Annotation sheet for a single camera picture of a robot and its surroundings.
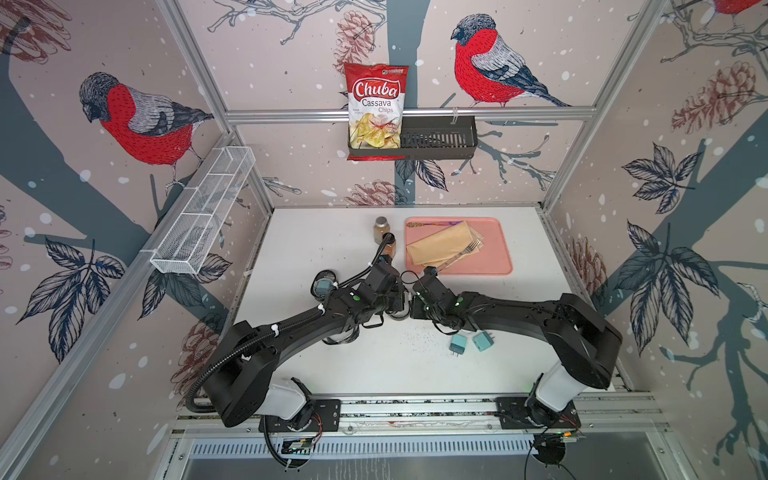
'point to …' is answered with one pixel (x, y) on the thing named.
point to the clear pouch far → (403, 313)
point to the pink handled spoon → (415, 224)
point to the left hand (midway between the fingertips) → (408, 290)
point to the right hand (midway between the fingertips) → (411, 304)
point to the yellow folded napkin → (445, 245)
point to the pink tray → (493, 257)
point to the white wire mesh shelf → (219, 180)
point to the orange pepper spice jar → (390, 246)
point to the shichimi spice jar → (381, 227)
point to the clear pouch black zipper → (325, 274)
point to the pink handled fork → (473, 246)
